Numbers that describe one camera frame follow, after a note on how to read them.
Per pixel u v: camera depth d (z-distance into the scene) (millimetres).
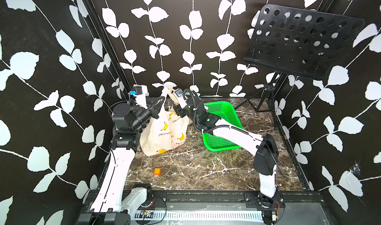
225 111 1086
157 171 818
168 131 733
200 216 701
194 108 562
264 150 459
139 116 554
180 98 641
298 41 669
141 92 553
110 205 376
